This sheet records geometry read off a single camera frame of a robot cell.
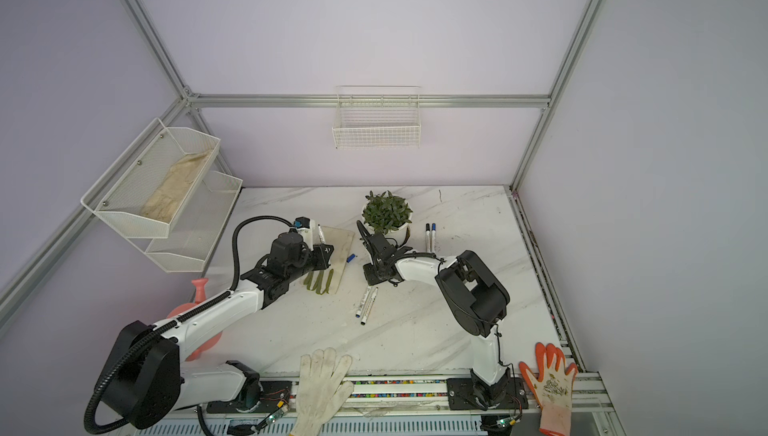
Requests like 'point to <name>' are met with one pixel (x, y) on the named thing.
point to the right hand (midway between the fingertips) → (370, 273)
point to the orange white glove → (552, 388)
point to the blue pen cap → (348, 260)
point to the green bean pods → (318, 284)
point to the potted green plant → (389, 215)
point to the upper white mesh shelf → (150, 187)
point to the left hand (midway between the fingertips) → (330, 249)
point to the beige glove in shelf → (171, 192)
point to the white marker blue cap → (434, 238)
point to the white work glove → (321, 390)
